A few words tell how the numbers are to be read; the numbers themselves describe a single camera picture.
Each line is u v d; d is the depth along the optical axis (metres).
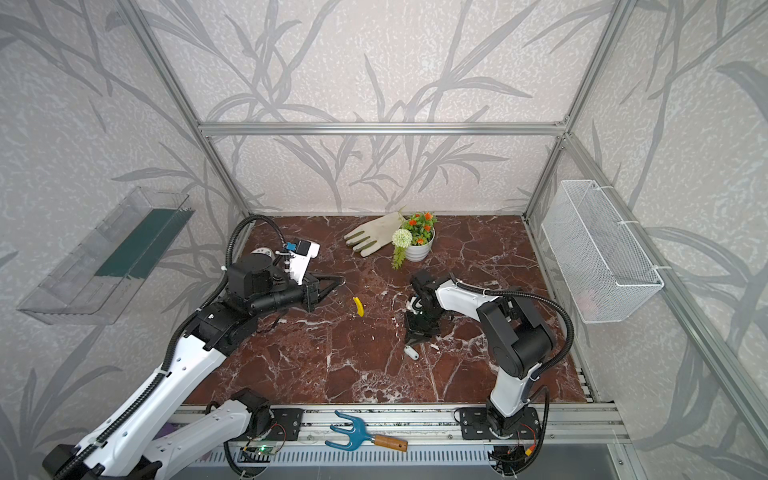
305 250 0.60
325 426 0.75
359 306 0.71
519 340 0.47
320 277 0.61
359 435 0.72
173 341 0.46
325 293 0.65
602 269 0.63
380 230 1.18
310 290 0.58
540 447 0.70
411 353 0.86
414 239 0.96
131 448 0.39
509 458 0.74
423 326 0.79
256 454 0.72
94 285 0.64
